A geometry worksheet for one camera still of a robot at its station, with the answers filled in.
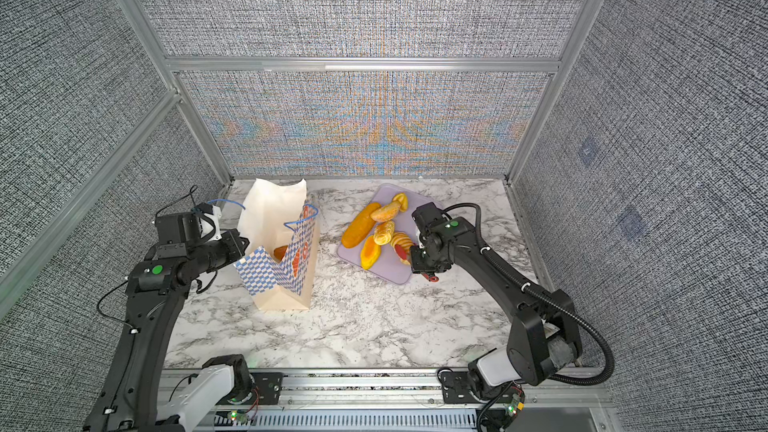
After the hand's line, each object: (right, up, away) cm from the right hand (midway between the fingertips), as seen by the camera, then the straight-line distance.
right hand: (420, 264), depth 83 cm
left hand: (-44, +8, -9) cm, 45 cm away
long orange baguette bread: (-18, +9, +17) cm, 26 cm away
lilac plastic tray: (-9, -2, +10) cm, 13 cm away
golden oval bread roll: (-9, +14, +16) cm, 23 cm away
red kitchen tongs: (-5, +2, +11) cm, 12 cm away
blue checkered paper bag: (-44, +8, +15) cm, 47 cm away
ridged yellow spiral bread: (-5, +6, +12) cm, 15 cm away
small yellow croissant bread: (-4, +18, +20) cm, 28 cm away
